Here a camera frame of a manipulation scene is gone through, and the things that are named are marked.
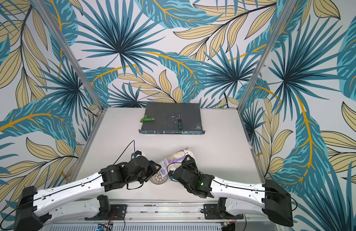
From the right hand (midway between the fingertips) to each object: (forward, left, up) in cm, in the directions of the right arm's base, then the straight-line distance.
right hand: (184, 160), depth 76 cm
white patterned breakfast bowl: (-5, +15, -14) cm, 21 cm away
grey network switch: (+43, +12, -11) cm, 45 cm away
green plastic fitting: (+38, +26, -9) cm, 47 cm away
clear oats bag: (-1, +8, -2) cm, 8 cm away
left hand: (-5, +13, -1) cm, 14 cm away
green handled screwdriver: (+32, +1, -9) cm, 33 cm away
